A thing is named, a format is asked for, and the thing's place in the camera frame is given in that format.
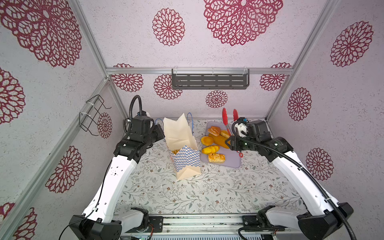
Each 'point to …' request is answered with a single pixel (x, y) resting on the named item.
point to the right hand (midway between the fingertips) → (229, 138)
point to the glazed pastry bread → (216, 158)
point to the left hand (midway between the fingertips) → (161, 131)
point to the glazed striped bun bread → (216, 131)
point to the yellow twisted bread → (210, 149)
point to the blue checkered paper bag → (182, 146)
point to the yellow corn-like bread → (224, 133)
